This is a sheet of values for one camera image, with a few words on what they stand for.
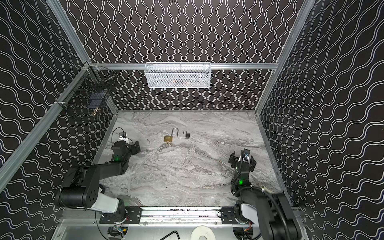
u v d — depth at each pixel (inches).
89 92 37.9
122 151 28.0
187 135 41.8
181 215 30.0
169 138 40.8
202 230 27.7
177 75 49.5
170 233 27.6
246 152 28.8
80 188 17.6
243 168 25.2
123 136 31.2
